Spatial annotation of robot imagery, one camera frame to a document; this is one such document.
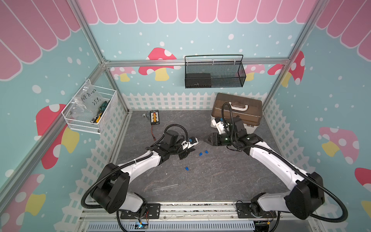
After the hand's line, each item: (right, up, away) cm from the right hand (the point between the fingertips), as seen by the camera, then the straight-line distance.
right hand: (205, 139), depth 77 cm
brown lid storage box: (+30, +18, +17) cm, 39 cm away
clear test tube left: (-24, -11, -20) cm, 33 cm away
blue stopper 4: (-8, +1, -7) cm, 11 cm away
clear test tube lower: (-23, -28, +6) cm, 37 cm away
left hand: (-7, -6, +7) cm, 12 cm away
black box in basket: (-3, +37, +17) cm, 41 cm away
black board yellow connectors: (-36, +14, +36) cm, 53 cm away
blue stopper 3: (-10, -20, +12) cm, 25 cm away
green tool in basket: (-55, +10, -6) cm, 56 cm away
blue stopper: (-1, -12, +18) cm, 21 cm away
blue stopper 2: (+3, -11, +20) cm, 23 cm away
